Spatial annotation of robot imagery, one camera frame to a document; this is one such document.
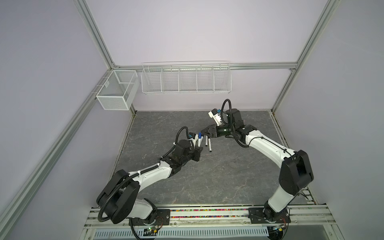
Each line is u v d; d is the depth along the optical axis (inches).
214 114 29.6
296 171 18.0
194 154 29.9
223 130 28.4
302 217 29.2
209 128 29.3
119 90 39.9
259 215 29.1
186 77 42.3
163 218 29.0
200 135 31.8
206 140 40.1
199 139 31.9
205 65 36.8
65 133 23.7
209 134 29.5
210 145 39.1
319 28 29.9
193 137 29.5
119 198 16.6
